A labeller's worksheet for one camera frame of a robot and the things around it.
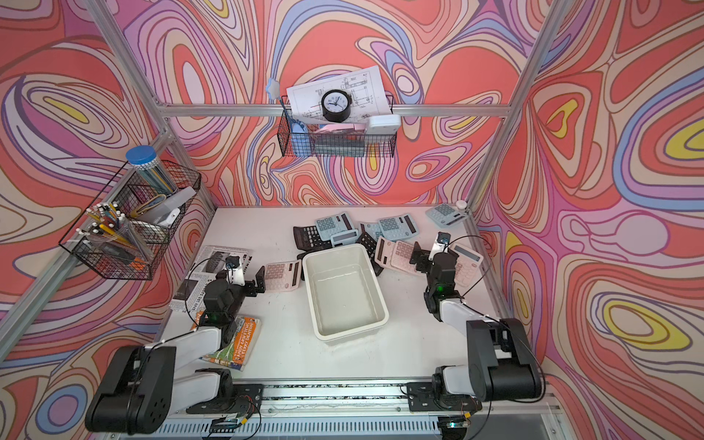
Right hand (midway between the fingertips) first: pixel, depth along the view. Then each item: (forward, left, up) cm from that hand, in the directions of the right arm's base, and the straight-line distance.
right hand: (430, 251), depth 90 cm
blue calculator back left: (+22, +33, -9) cm, 41 cm away
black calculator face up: (+14, +43, -9) cm, 47 cm away
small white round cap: (+35, -24, -14) cm, 45 cm away
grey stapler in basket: (-1, +75, +23) cm, 78 cm away
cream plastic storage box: (-6, +30, -16) cm, 34 cm away
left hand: (-4, +59, 0) cm, 59 cm away
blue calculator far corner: (+26, -15, -10) cm, 32 cm away
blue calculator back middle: (+19, +7, -10) cm, 23 cm away
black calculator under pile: (+9, +20, -7) cm, 23 cm away
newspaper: (+4, +78, -8) cm, 78 cm away
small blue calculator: (+13, +29, -8) cm, 33 cm away
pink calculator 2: (+4, +10, -8) cm, 14 cm away
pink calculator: (-2, +51, -9) cm, 52 cm away
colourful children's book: (-28, +61, -7) cm, 67 cm away
